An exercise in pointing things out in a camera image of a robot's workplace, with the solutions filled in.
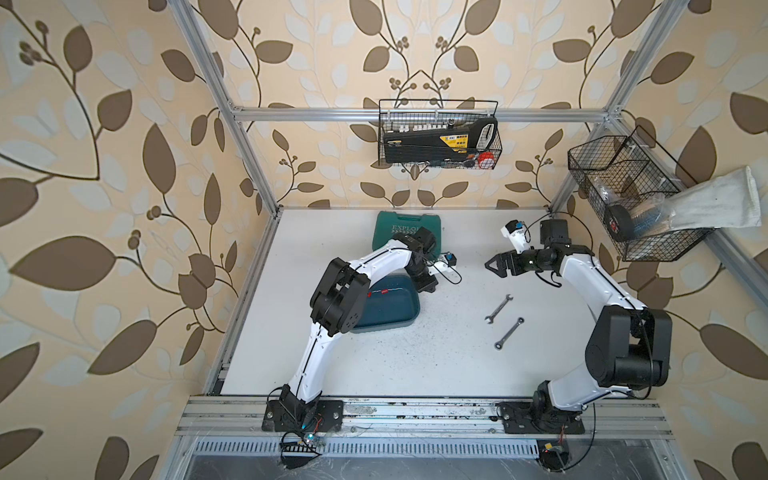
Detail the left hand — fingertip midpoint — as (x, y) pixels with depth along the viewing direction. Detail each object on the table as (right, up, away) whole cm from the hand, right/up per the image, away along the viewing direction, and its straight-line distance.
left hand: (435, 288), depth 93 cm
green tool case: (-15, +21, +18) cm, 32 cm away
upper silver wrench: (+24, -4, +2) cm, 25 cm away
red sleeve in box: (-16, -2, +4) cm, 17 cm away
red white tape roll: (+14, +39, -7) cm, 42 cm away
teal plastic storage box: (-13, -5, +4) cm, 15 cm away
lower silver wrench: (+18, -16, -7) cm, 25 cm away
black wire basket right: (+53, +30, -13) cm, 62 cm away
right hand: (+19, +9, -3) cm, 22 cm away
